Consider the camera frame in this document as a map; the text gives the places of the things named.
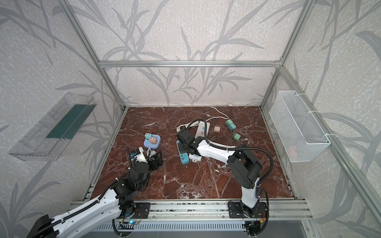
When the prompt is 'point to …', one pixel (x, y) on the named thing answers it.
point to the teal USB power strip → (183, 152)
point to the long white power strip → (202, 131)
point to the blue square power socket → (147, 144)
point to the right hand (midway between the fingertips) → (183, 141)
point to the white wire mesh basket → (302, 138)
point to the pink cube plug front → (153, 140)
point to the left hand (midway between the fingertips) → (159, 150)
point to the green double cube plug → (230, 125)
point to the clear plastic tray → (48, 138)
